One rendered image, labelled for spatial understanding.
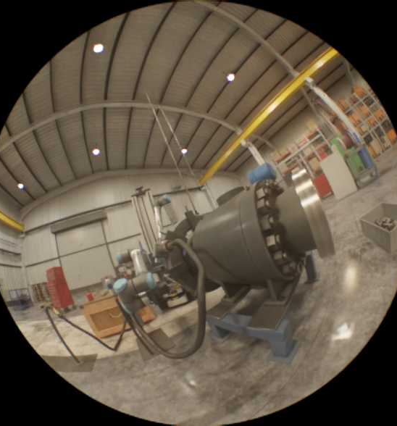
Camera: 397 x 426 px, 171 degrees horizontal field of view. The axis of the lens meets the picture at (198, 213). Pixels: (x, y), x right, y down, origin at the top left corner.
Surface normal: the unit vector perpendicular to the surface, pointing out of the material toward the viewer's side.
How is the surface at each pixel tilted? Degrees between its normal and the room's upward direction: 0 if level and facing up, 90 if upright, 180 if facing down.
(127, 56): 173
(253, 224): 70
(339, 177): 90
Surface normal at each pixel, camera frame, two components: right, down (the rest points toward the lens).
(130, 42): 0.29, 0.92
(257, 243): -0.79, 0.12
